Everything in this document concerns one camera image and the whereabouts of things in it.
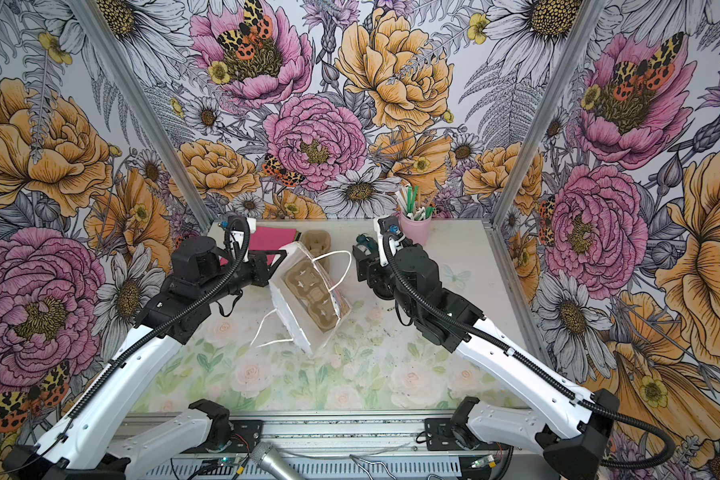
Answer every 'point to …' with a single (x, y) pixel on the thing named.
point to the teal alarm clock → (369, 242)
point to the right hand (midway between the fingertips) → (372, 251)
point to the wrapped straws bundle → (408, 199)
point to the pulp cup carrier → (313, 306)
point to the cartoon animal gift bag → (307, 304)
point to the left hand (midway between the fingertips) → (286, 263)
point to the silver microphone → (278, 466)
